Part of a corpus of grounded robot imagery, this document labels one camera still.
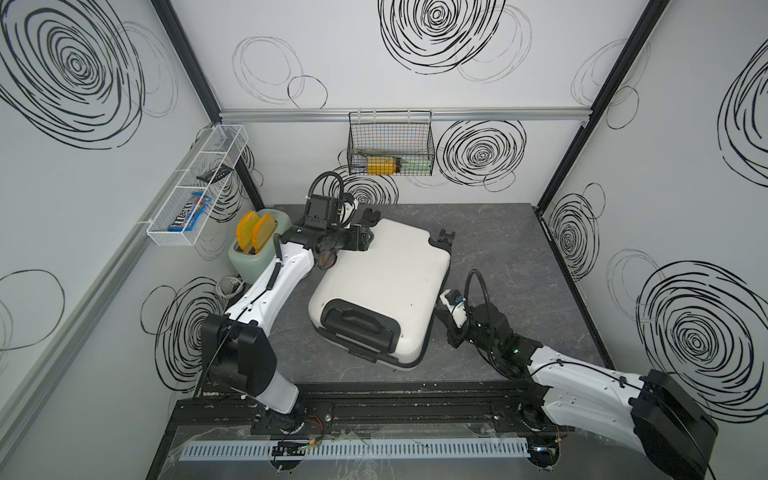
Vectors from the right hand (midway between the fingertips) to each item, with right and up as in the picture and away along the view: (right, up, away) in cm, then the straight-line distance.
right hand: (439, 313), depth 82 cm
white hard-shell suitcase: (-17, +5, -11) cm, 20 cm away
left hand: (-21, +22, +2) cm, 30 cm away
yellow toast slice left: (-56, +24, +4) cm, 61 cm away
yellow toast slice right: (-50, +23, +3) cm, 55 cm away
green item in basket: (-6, +43, +6) cm, 44 cm away
